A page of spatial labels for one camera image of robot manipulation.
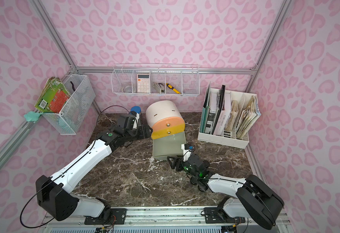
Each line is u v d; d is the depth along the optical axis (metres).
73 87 0.88
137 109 0.98
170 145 0.90
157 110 0.94
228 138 0.96
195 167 0.63
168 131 0.90
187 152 0.74
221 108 0.80
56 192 0.39
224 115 0.86
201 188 0.64
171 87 0.98
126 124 0.60
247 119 0.87
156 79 1.01
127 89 0.96
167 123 0.86
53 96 0.72
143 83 0.95
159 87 0.97
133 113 0.71
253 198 0.42
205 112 0.82
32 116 0.62
